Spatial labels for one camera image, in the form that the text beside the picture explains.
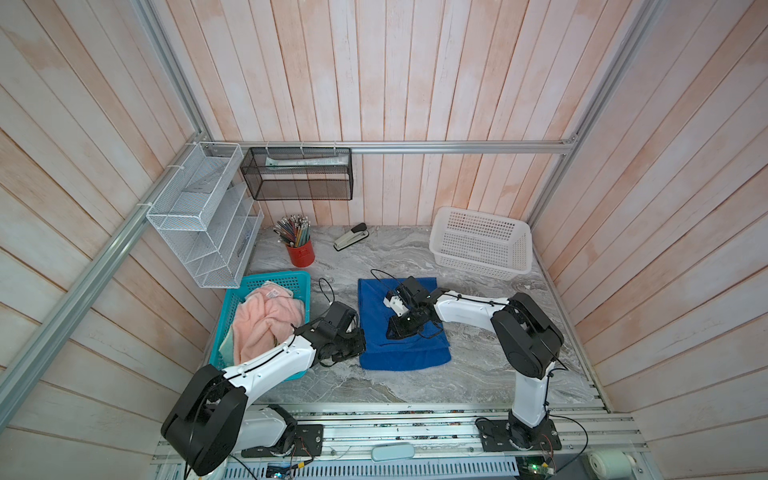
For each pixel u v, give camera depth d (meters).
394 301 0.88
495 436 0.73
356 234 1.14
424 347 0.88
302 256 1.05
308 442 0.73
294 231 0.99
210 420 0.41
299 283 0.97
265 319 0.86
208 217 0.68
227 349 0.79
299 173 1.04
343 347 0.72
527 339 0.50
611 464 0.64
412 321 0.80
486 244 1.15
